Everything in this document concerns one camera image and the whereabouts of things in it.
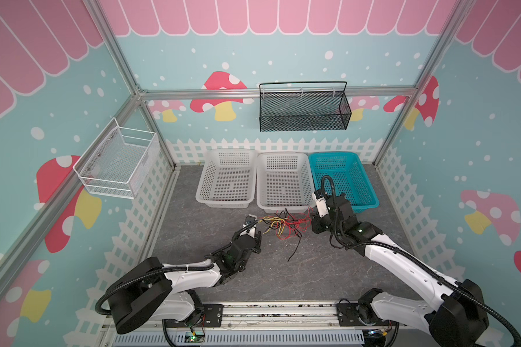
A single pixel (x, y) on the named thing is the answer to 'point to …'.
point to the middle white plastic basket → (284, 182)
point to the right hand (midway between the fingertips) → (312, 213)
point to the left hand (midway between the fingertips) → (254, 229)
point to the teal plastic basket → (349, 176)
